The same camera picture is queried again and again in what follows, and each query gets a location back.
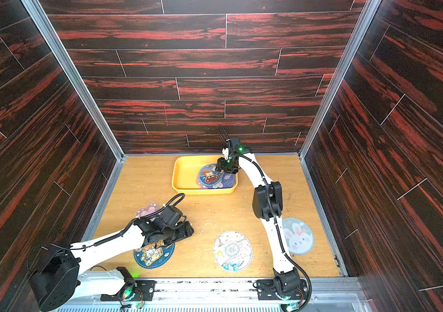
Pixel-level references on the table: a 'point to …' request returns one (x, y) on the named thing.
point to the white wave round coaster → (232, 251)
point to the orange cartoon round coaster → (154, 256)
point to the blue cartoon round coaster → (210, 178)
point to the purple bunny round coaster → (228, 180)
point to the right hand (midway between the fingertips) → (224, 168)
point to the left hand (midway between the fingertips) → (190, 234)
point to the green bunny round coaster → (299, 235)
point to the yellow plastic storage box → (185, 169)
